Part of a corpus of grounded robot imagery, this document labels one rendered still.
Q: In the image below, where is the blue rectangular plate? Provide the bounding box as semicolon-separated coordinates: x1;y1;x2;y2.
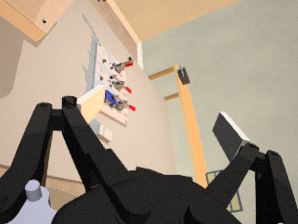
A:
104;89;117;106

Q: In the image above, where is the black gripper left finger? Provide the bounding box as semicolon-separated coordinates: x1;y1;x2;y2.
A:
0;85;154;224

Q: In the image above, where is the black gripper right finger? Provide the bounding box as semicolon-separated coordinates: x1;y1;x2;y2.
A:
183;112;298;224

